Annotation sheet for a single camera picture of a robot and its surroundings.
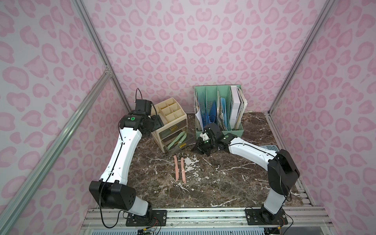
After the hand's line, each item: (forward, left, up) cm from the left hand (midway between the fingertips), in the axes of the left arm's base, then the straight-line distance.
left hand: (155, 122), depth 78 cm
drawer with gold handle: (-2, -18, -14) cm, 23 cm away
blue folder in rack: (+18, -39, -3) cm, 43 cm away
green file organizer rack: (+19, -38, -5) cm, 43 cm away
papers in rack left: (+8, -23, -8) cm, 26 cm away
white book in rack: (+18, -46, -4) cm, 50 cm away
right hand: (-10, -17, -12) cm, 24 cm away
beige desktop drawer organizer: (+4, -10, -4) cm, 11 cm away
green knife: (-3, -6, -18) cm, 20 cm away
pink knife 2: (-15, -13, -28) cm, 34 cm away
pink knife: (-16, -10, -27) cm, 33 cm away
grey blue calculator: (0, -73, -26) cm, 77 cm away
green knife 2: (+4, -14, -19) cm, 24 cm away
